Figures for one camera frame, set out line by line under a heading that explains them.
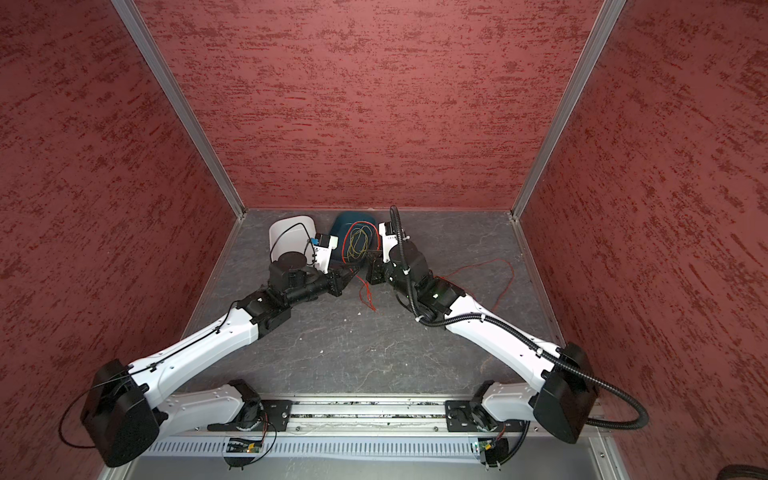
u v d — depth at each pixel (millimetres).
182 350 459
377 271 642
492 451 705
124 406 385
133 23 723
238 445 725
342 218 1115
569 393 395
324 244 659
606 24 731
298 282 605
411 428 727
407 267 522
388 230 633
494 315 487
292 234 1170
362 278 756
